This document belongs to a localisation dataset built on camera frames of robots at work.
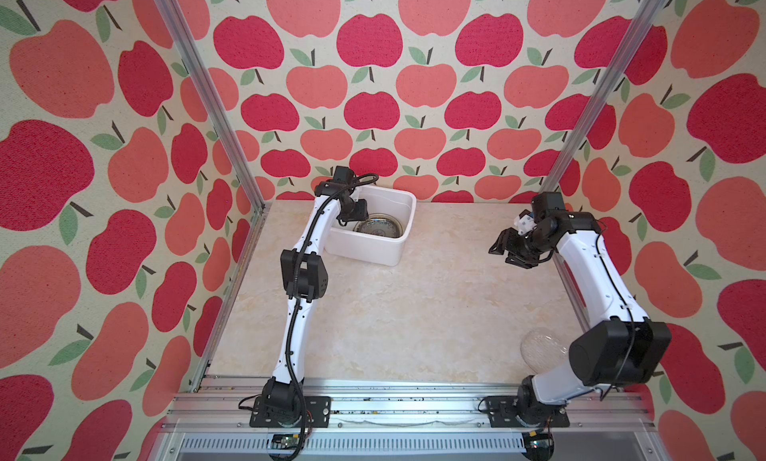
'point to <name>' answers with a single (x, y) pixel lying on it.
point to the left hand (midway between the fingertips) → (368, 216)
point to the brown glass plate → (380, 224)
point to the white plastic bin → (401, 204)
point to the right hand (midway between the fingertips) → (506, 253)
